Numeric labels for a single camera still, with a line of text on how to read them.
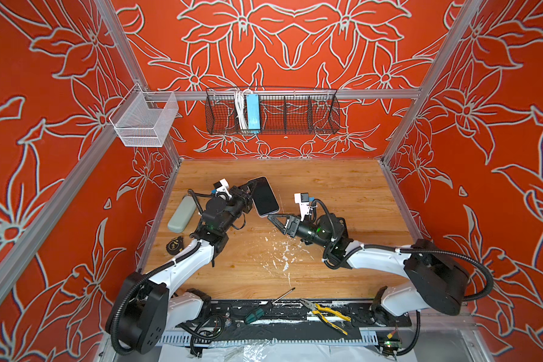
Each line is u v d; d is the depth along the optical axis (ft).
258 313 2.36
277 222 2.24
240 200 2.27
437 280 1.41
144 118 3.08
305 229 2.20
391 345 2.25
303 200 2.28
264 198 2.34
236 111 2.94
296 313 2.43
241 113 2.95
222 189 2.39
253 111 2.94
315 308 2.42
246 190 2.40
